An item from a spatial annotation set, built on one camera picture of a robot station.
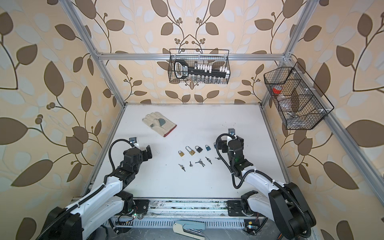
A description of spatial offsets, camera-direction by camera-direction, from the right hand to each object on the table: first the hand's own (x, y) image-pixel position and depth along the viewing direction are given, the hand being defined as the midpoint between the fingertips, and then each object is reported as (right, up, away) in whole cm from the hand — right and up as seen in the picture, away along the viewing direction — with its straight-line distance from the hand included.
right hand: (229, 138), depth 86 cm
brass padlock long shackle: (-23, -9, +8) cm, 26 cm away
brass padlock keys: (-28, -17, +2) cm, 33 cm away
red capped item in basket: (+29, +29, +2) cm, 41 cm away
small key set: (-6, -13, +5) cm, 15 cm away
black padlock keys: (-17, -15, +5) cm, 23 cm away
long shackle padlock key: (-23, -16, +3) cm, 28 cm away
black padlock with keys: (-18, -8, +10) cm, 22 cm away
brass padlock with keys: (-29, -11, +7) cm, 32 cm away
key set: (-12, -14, +5) cm, 19 cm away
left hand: (-51, -4, -1) cm, 51 cm away
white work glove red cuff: (-44, +7, +21) cm, 49 cm away
